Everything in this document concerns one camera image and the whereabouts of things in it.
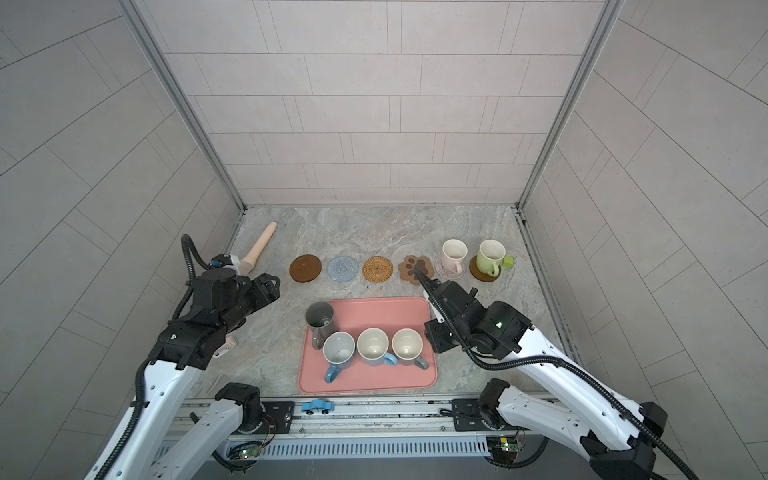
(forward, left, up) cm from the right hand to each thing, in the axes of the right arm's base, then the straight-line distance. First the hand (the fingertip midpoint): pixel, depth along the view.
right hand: (431, 335), depth 70 cm
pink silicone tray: (+14, +19, -15) cm, 28 cm away
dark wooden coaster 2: (+24, -20, -14) cm, 34 cm away
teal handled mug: (+3, +6, -13) cm, 14 cm away
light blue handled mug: (+3, +15, -12) cm, 20 cm away
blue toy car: (-11, +28, -11) cm, 32 cm away
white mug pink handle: (+28, -11, -6) cm, 31 cm away
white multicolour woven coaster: (+25, -9, -9) cm, 28 cm away
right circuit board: (-21, -15, -16) cm, 30 cm away
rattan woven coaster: (+29, +14, -13) cm, 34 cm away
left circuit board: (-19, +41, -10) cm, 46 cm away
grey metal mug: (+11, +30, -10) cm, 33 cm away
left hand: (+14, +38, +7) cm, 41 cm away
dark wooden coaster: (+30, +38, -12) cm, 50 cm away
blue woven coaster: (+30, +26, -13) cm, 41 cm away
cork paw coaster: (+30, +2, -13) cm, 33 cm away
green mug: (+28, -23, -7) cm, 37 cm away
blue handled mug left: (+2, +25, -12) cm, 28 cm away
